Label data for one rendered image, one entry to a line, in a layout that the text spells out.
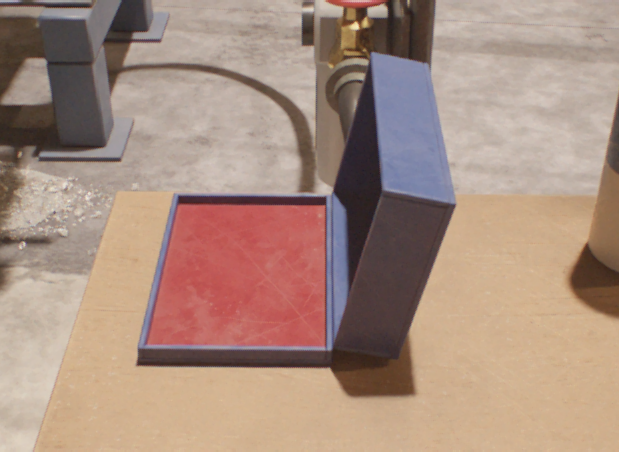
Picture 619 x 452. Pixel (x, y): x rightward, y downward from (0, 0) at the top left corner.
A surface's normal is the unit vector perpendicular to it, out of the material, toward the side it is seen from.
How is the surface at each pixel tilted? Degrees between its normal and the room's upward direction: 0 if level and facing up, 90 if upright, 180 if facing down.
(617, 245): 90
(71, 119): 90
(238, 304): 0
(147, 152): 0
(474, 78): 0
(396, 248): 90
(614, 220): 90
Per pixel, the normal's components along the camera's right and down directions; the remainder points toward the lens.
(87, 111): -0.01, 0.58
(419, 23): -0.27, 0.55
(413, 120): 0.22, -0.79
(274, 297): 0.00, -0.82
